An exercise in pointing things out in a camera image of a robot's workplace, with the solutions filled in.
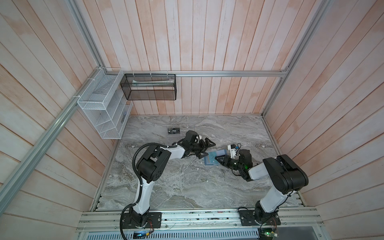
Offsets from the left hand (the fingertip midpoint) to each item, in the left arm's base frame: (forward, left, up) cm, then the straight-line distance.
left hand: (213, 150), depth 92 cm
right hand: (-3, -3, -4) cm, 6 cm away
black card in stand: (+16, +26, +1) cm, 30 cm away
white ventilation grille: (-43, +20, -7) cm, 48 cm away
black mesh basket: (+29, +39, +27) cm, 56 cm away
